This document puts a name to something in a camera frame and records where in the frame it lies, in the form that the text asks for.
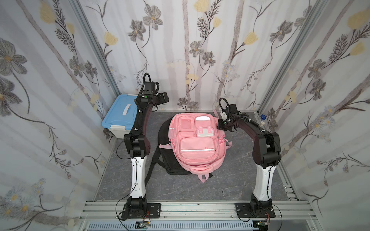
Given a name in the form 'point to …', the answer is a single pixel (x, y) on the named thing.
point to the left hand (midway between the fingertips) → (164, 96)
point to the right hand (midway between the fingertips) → (221, 123)
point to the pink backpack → (198, 142)
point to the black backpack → (165, 155)
